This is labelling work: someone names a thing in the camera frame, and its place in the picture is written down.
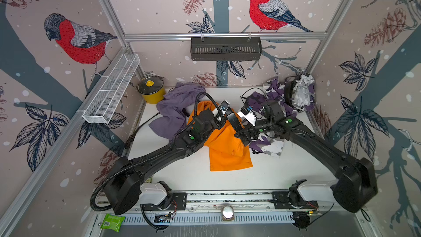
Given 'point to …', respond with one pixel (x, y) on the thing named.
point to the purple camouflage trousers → (303, 97)
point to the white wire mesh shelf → (110, 88)
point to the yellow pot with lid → (152, 88)
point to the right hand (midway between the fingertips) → (238, 127)
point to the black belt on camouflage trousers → (290, 82)
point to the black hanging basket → (226, 49)
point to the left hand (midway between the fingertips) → (224, 103)
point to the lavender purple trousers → (171, 108)
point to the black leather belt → (144, 123)
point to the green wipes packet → (112, 222)
